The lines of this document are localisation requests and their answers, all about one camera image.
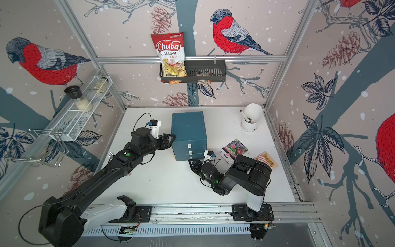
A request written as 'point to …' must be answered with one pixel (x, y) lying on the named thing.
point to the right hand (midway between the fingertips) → (189, 161)
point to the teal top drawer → (190, 144)
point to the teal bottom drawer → (186, 157)
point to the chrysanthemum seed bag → (229, 152)
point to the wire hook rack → (47, 148)
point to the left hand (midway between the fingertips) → (174, 134)
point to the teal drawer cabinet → (188, 125)
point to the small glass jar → (101, 85)
